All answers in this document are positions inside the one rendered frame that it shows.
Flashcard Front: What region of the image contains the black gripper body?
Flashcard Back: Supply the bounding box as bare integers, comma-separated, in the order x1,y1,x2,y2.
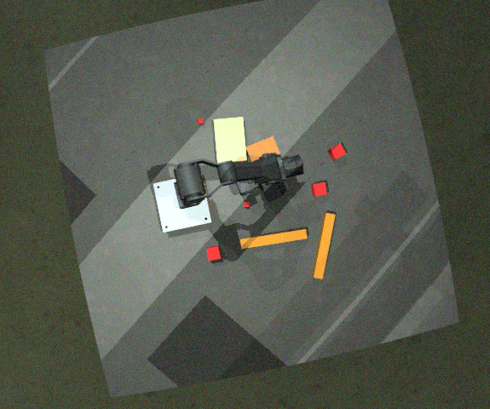
236,180,266,196

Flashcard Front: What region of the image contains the long orange bar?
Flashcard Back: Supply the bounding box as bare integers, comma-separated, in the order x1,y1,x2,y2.
312,213,335,279
240,229,307,249

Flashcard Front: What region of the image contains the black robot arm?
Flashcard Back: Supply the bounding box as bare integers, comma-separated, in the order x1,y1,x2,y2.
174,153,304,210

